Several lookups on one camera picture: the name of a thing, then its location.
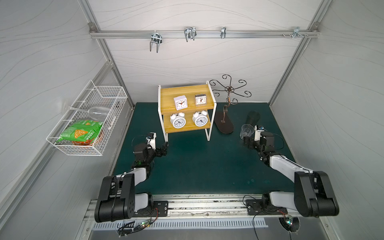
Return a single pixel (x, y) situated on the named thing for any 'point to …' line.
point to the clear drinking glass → (246, 130)
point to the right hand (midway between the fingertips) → (254, 136)
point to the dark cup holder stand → (221, 117)
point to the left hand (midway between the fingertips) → (160, 141)
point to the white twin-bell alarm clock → (200, 118)
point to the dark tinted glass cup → (252, 118)
